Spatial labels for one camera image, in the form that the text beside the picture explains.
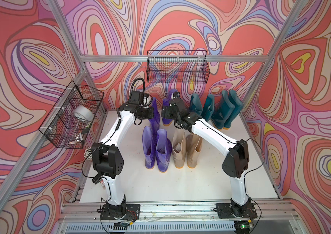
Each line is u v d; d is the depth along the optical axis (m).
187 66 0.96
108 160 0.49
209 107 0.88
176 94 0.73
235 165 0.50
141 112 0.73
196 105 0.96
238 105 0.87
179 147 0.77
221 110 0.92
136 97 0.68
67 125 0.74
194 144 0.77
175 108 0.64
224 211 0.72
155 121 0.93
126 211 0.72
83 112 0.75
